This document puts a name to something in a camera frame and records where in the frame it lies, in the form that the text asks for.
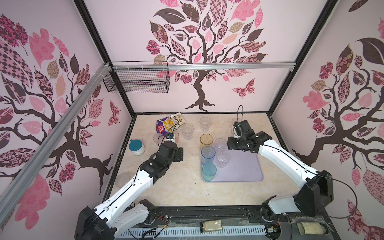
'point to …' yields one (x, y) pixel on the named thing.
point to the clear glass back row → (205, 122)
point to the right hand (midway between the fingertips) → (231, 141)
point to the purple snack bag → (170, 124)
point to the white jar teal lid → (137, 147)
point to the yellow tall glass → (206, 140)
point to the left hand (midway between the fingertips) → (175, 150)
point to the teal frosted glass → (209, 170)
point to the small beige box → (210, 225)
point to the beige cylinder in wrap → (311, 228)
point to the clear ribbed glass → (222, 158)
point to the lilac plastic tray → (243, 165)
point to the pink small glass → (176, 137)
